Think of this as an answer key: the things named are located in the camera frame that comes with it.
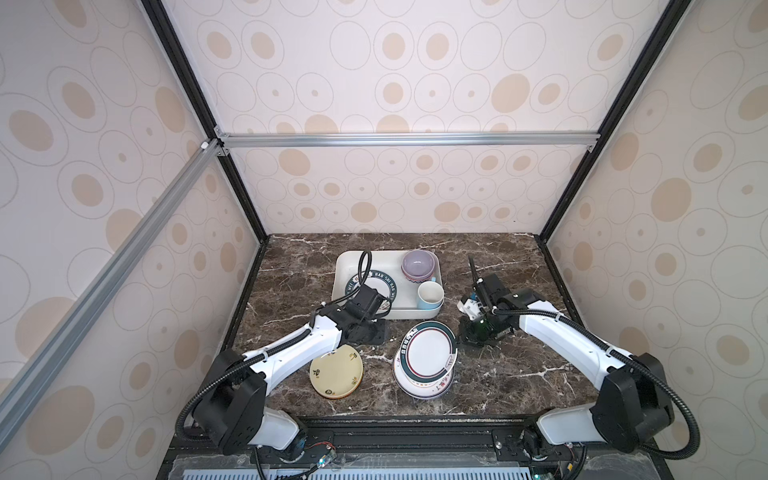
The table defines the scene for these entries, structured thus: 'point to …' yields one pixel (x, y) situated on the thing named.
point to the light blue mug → (430, 295)
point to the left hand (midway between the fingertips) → (392, 332)
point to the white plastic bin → (405, 305)
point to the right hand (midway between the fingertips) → (455, 343)
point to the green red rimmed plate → (427, 351)
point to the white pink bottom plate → (424, 391)
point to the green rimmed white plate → (381, 282)
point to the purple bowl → (418, 266)
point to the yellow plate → (339, 373)
